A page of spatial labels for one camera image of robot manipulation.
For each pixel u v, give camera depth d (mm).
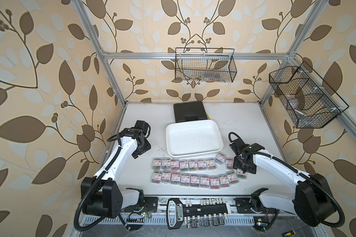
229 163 865
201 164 865
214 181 805
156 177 823
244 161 612
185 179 806
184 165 864
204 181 806
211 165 866
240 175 825
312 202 403
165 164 865
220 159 886
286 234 665
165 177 823
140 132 597
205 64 963
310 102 727
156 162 868
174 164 865
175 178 808
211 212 712
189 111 1118
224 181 805
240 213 725
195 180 804
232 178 807
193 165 865
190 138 994
